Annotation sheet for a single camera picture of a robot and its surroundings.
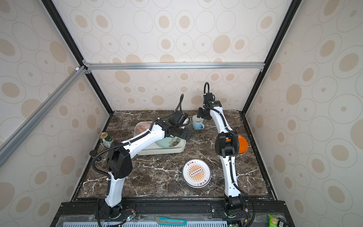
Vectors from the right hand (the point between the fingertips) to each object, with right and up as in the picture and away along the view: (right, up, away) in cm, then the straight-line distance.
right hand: (201, 114), depth 104 cm
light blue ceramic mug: (-3, -6, -4) cm, 8 cm away
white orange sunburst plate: (-5, -37, -18) cm, 42 cm away
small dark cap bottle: (-68, -25, -19) cm, 74 cm away
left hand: (-9, -11, -17) cm, 23 cm away
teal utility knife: (-22, -56, -34) cm, 69 cm away
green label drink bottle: (-63, -17, -12) cm, 66 cm away
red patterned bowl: (-43, -10, -1) cm, 44 cm away
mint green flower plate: (-25, -22, -4) cm, 33 cm away
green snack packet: (+32, -56, -34) cm, 73 cm away
